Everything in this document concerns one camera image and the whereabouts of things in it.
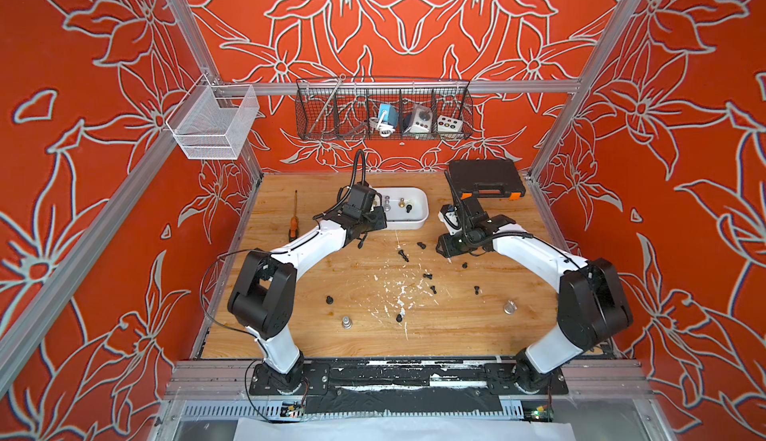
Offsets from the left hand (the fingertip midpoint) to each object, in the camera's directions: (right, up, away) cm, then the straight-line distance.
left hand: (384, 214), depth 91 cm
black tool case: (+41, +13, +24) cm, 50 cm away
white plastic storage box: (+8, +1, +17) cm, 19 cm away
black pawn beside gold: (+26, -16, +2) cm, 31 cm away
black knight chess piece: (+13, -11, +7) cm, 18 cm away
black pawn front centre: (+4, -30, -8) cm, 31 cm away
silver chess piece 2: (-10, -29, -11) cm, 33 cm away
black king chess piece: (+6, -13, +5) cm, 15 cm away
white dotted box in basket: (+21, +29, +4) cm, 36 cm away
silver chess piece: (+1, +2, +18) cm, 18 cm away
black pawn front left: (-16, -25, -5) cm, 30 cm away
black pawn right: (+28, -23, -3) cm, 36 cm away
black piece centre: (+14, -20, +1) cm, 24 cm away
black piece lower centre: (+15, -22, -3) cm, 27 cm away
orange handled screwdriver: (-32, -4, +12) cm, 34 cm away
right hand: (+16, -10, -2) cm, 19 cm away
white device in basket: (+12, +30, -1) cm, 32 cm away
